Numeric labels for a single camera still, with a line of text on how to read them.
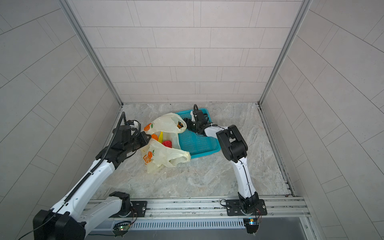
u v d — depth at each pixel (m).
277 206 0.73
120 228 0.64
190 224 1.45
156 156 0.73
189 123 0.89
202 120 0.82
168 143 0.89
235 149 0.57
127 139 0.61
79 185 0.43
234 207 0.71
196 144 0.94
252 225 0.68
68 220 0.38
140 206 0.71
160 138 0.94
